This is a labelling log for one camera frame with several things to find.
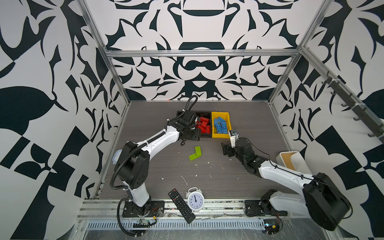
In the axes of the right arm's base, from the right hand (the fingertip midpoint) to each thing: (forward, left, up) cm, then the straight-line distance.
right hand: (229, 140), depth 87 cm
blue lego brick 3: (+12, +3, -6) cm, 14 cm away
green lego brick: (-3, +18, -8) cm, 20 cm away
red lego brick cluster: (+16, +14, -5) cm, 22 cm away
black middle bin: (+25, +11, -7) cm, 28 cm away
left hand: (+4, +18, +3) cm, 18 cm away
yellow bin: (+21, -2, -4) cm, 21 cm away
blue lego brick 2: (+19, +5, -8) cm, 21 cm away
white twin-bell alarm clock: (-28, +20, -8) cm, 35 cm away
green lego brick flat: (-5, +21, -10) cm, 23 cm away
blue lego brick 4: (+14, 0, -7) cm, 16 cm away
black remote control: (-31, +26, -8) cm, 42 cm away
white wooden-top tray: (-10, -35, -6) cm, 37 cm away
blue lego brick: (+19, 0, -8) cm, 21 cm away
